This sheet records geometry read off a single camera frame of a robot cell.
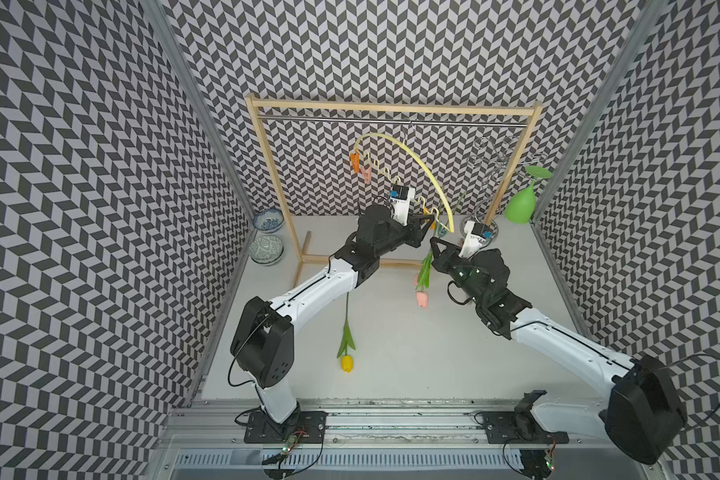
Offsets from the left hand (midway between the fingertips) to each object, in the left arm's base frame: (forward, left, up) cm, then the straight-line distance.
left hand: (432, 219), depth 75 cm
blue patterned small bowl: (+28, +57, -29) cm, 70 cm away
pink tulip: (-16, +3, -12) cm, 20 cm away
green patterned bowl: (+13, +54, -28) cm, 62 cm away
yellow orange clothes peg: (-3, 0, +1) cm, 3 cm away
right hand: (-4, +1, -5) cm, 6 cm away
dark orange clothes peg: (+33, +21, -5) cm, 40 cm away
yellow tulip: (-26, +23, -30) cm, 46 cm away
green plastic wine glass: (+13, -30, -8) cm, 33 cm away
